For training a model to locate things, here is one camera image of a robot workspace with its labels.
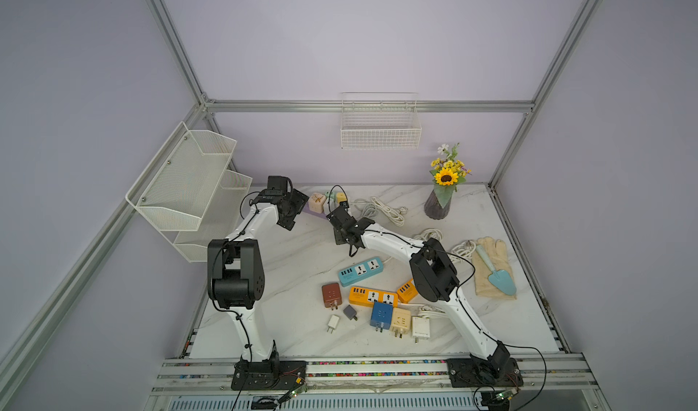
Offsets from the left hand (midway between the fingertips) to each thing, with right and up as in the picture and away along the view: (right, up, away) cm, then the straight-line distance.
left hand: (302, 209), depth 97 cm
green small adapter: (+10, +5, +11) cm, 16 cm away
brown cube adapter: (+12, -27, -14) cm, 33 cm away
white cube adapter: (+39, -36, -17) cm, 56 cm away
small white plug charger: (+13, -35, -16) cm, 40 cm away
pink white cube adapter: (+4, +3, +6) cm, 8 cm away
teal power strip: (+21, -21, -7) cm, 31 cm away
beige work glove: (+72, -16, +1) cm, 74 cm away
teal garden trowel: (+70, -24, -5) cm, 74 cm away
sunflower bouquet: (+51, +12, -7) cm, 53 cm away
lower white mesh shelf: (-18, -3, -24) cm, 30 cm away
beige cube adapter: (+33, -33, -19) cm, 50 cm away
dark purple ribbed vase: (+51, 0, +9) cm, 52 cm away
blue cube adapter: (+27, -32, -18) cm, 46 cm away
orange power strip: (+23, -28, -12) cm, 38 cm away
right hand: (+16, -10, +5) cm, 20 cm away
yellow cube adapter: (+14, +5, +7) cm, 16 cm away
